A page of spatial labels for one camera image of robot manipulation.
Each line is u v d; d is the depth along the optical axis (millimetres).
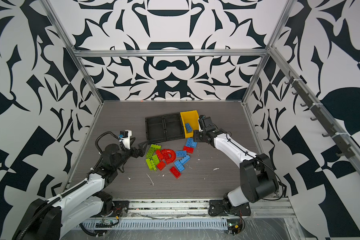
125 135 701
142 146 744
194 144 961
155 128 1044
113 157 629
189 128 1018
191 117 1058
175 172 850
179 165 871
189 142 968
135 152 728
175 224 713
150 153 914
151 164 863
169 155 911
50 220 402
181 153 914
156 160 899
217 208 744
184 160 888
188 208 759
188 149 933
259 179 431
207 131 681
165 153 918
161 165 876
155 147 939
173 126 1115
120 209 737
